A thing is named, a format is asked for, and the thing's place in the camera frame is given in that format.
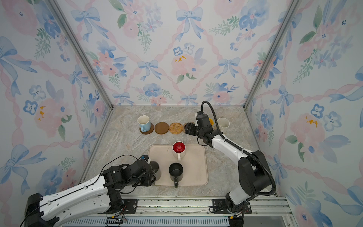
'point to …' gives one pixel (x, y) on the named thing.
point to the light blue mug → (144, 122)
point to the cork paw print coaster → (185, 124)
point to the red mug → (178, 149)
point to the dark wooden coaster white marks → (149, 132)
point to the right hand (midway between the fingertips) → (189, 126)
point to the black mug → (176, 170)
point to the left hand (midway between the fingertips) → (153, 178)
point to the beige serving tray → (194, 163)
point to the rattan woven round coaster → (176, 128)
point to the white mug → (223, 123)
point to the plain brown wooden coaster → (161, 128)
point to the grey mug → (155, 168)
